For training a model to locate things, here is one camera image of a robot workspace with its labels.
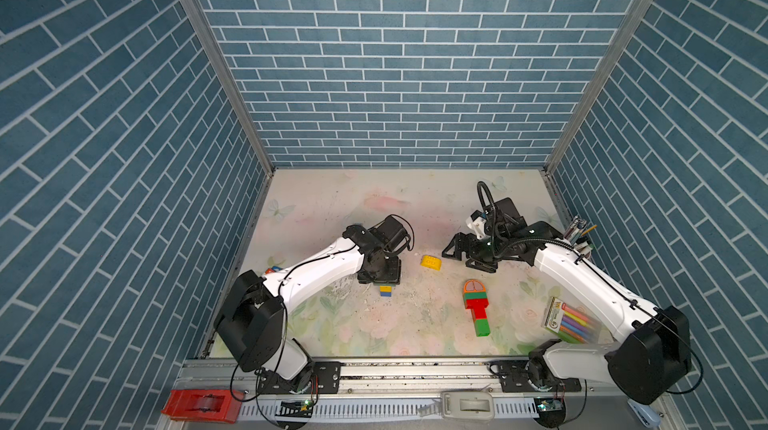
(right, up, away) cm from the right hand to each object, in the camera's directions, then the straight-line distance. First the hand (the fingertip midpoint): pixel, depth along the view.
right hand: (456, 259), depth 78 cm
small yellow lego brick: (-19, -10, +6) cm, 22 cm away
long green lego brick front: (+7, -13, +8) cm, 17 cm away
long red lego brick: (+7, -14, +6) cm, 17 cm away
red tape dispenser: (-58, -29, -13) cm, 66 cm away
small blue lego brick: (-19, -12, +9) cm, 25 cm away
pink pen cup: (+35, +7, +6) cm, 36 cm away
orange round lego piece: (+7, -10, +8) cm, 15 cm away
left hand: (-16, -7, +3) cm, 18 cm away
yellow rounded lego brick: (-5, -4, +15) cm, 17 cm away
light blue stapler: (+42, -33, -10) cm, 54 cm away
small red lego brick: (+8, -16, +4) cm, 18 cm away
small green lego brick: (+8, -20, +3) cm, 21 cm away
